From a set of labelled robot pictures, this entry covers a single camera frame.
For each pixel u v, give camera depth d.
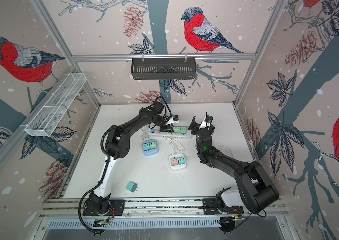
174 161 0.82
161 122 0.89
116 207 0.73
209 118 0.70
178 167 0.85
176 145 0.95
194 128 0.76
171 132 0.98
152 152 0.92
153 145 0.90
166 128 0.89
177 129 0.96
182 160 0.82
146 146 0.88
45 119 0.73
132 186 0.79
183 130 0.98
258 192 0.42
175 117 0.88
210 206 0.74
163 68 1.06
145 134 1.01
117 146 0.61
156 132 1.00
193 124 0.83
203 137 0.64
